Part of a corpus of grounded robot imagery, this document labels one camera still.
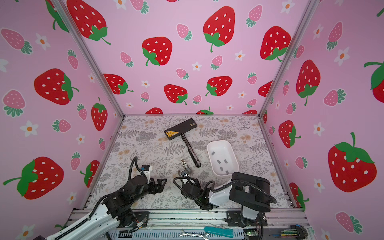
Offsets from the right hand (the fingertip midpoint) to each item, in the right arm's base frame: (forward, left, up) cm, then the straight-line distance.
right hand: (182, 182), depth 85 cm
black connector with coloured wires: (-17, -58, -1) cm, 60 cm away
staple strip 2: (+1, -2, +13) cm, 14 cm away
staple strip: (+10, 0, 0) cm, 10 cm away
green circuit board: (-20, -38, -3) cm, 43 cm away
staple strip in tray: (+22, -16, -1) cm, 28 cm away
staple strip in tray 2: (+17, -20, -2) cm, 26 cm away
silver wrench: (-23, -15, -2) cm, 28 cm away
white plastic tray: (+18, -24, -2) cm, 30 cm away
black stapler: (+40, +10, 0) cm, 41 cm away
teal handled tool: (-21, -26, -2) cm, 33 cm away
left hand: (-2, +11, +5) cm, 12 cm away
